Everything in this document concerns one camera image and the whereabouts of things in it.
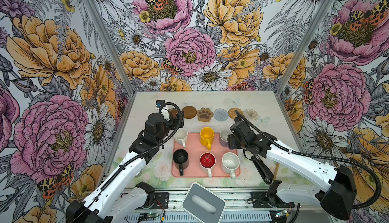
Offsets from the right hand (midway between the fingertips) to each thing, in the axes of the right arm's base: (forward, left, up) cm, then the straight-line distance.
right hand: (234, 144), depth 80 cm
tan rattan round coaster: (+29, -5, -13) cm, 32 cm away
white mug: (+11, +29, -10) cm, 33 cm away
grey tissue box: (-25, +17, -12) cm, 32 cm away
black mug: (-4, +28, -10) cm, 30 cm away
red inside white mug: (-4, +14, -11) cm, 18 cm away
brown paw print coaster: (+29, +14, -13) cm, 35 cm away
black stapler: (-10, -15, -10) cm, 20 cm away
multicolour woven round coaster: (+28, -19, -13) cm, 36 cm away
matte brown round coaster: (+31, +24, -12) cm, 41 cm away
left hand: (+9, +29, +13) cm, 33 cm away
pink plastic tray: (-3, +20, -13) cm, 24 cm away
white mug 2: (-5, +1, -12) cm, 13 cm away
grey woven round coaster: (+29, +2, -13) cm, 32 cm away
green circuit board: (-28, +41, -13) cm, 52 cm away
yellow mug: (+12, +13, -11) cm, 21 cm away
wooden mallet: (-10, -23, -13) cm, 28 cm away
